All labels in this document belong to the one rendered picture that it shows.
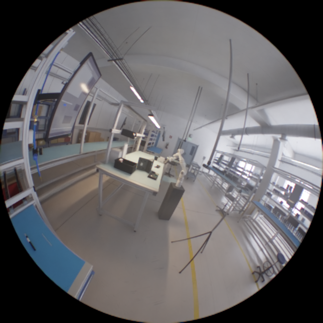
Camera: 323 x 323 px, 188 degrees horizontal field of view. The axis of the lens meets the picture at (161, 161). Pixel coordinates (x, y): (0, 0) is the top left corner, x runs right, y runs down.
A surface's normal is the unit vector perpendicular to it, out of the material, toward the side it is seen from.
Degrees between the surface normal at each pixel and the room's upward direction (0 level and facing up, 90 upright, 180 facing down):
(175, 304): 0
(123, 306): 0
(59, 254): 0
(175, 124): 90
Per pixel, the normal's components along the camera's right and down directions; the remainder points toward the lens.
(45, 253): 0.32, -0.92
